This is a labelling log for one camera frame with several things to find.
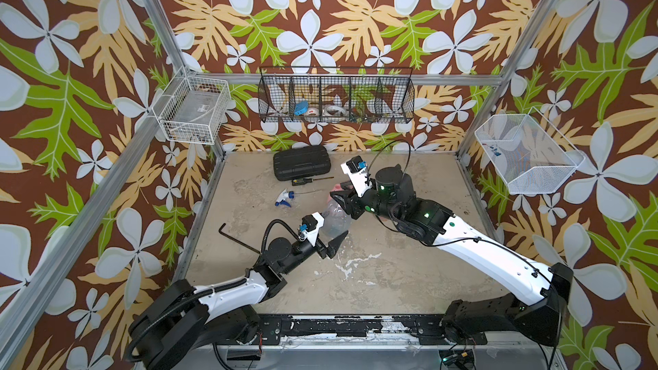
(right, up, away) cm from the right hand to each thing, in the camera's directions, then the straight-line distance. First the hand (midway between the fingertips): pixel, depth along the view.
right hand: (335, 187), depth 68 cm
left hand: (0, -9, +5) cm, 11 cm away
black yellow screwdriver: (-13, +1, +40) cm, 42 cm away
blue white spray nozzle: (-21, -6, +34) cm, 40 cm away
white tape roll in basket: (+1, +30, +30) cm, 42 cm away
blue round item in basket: (-12, +29, +26) cm, 40 cm away
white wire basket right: (+64, +10, +14) cm, 66 cm away
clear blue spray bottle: (0, -9, -2) cm, 9 cm away
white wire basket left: (-49, +26, +18) cm, 58 cm away
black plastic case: (-15, +9, +40) cm, 44 cm away
